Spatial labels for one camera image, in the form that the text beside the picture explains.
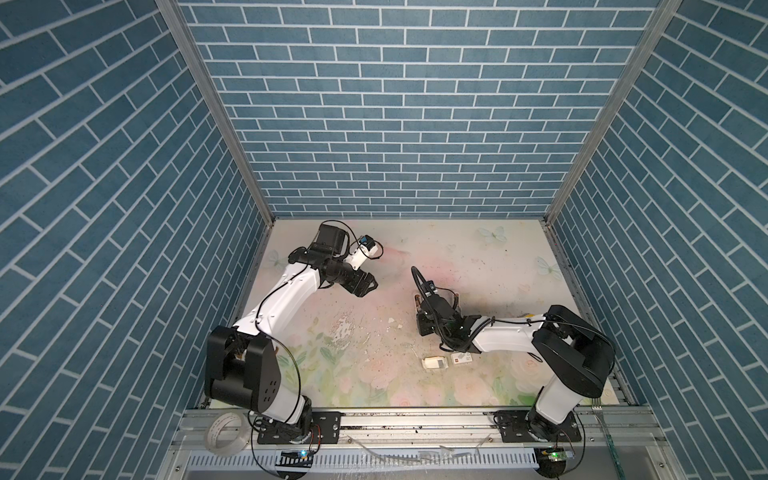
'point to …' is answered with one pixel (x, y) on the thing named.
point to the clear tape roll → (213, 427)
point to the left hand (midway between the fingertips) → (366, 276)
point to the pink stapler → (456, 302)
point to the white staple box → (461, 357)
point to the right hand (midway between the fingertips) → (417, 310)
